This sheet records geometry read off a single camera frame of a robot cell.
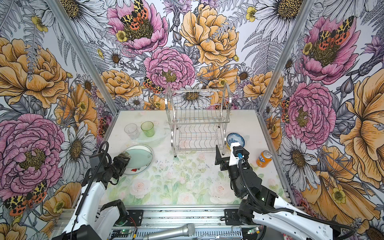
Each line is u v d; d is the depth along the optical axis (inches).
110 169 27.2
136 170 34.3
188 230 26.6
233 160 22.0
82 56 34.9
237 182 21.6
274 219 23.7
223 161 22.5
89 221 17.2
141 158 36.3
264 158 33.2
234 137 39.1
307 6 28.2
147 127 41.5
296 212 18.5
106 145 26.1
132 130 41.4
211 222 29.1
